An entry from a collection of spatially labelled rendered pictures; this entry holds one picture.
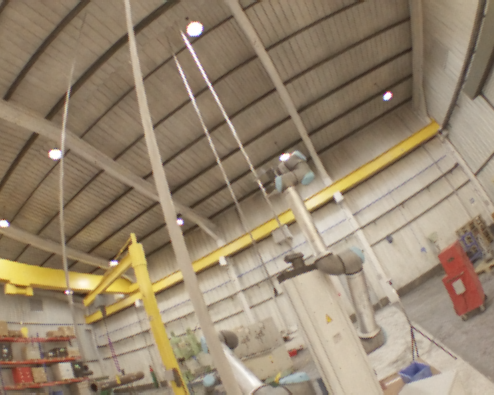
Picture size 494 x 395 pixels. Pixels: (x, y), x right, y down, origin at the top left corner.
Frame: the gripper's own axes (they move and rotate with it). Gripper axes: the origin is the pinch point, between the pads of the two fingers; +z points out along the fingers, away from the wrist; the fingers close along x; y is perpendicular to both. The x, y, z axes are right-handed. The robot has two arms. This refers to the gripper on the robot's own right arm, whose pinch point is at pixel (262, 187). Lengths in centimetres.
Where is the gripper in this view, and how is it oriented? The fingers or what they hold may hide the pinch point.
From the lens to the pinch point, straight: 179.6
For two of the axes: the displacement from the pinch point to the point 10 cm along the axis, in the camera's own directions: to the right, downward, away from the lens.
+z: -7.1, 5.9, 3.8
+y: -2.6, 2.8, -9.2
